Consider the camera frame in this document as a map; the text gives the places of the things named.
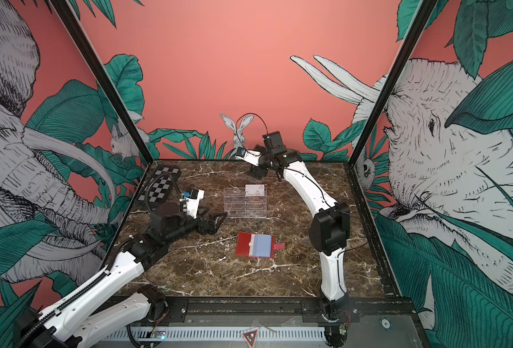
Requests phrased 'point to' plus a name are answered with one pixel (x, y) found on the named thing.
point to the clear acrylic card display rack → (237, 205)
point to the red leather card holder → (256, 245)
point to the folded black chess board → (157, 191)
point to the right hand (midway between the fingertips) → (251, 156)
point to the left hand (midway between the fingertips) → (219, 209)
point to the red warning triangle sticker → (251, 336)
